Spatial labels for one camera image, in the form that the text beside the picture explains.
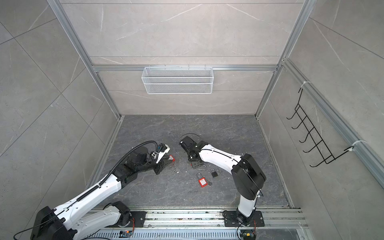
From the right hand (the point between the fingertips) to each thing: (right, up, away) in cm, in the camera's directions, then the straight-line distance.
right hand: (189, 155), depth 89 cm
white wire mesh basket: (-9, +49, +11) cm, 51 cm away
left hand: (-10, +2, -12) cm, 16 cm away
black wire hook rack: (+57, +16, -22) cm, 63 cm away
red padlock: (-10, -8, +3) cm, 13 cm away
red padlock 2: (+6, -4, -10) cm, 12 cm away
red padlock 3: (+8, -14, -6) cm, 17 cm away
